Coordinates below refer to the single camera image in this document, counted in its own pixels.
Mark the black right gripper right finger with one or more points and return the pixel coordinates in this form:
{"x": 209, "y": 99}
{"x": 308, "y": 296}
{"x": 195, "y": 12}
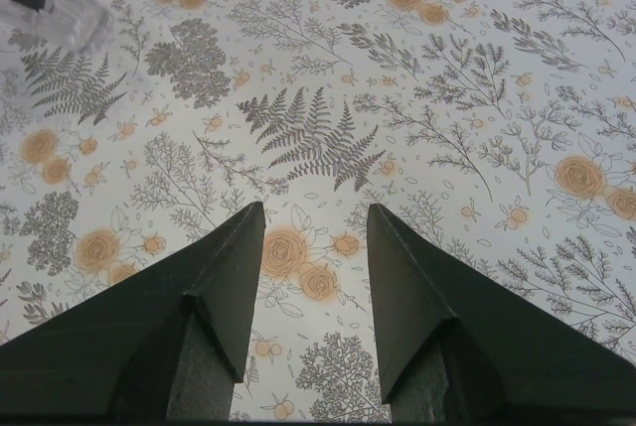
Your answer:
{"x": 455, "y": 346}

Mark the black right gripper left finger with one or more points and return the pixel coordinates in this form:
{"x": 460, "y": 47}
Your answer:
{"x": 169, "y": 342}

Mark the small clear glass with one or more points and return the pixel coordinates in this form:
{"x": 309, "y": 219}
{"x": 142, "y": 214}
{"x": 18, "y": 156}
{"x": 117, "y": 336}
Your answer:
{"x": 80, "y": 26}

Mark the floral patterned tablecloth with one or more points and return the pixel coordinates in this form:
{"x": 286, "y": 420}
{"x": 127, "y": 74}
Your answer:
{"x": 502, "y": 131}

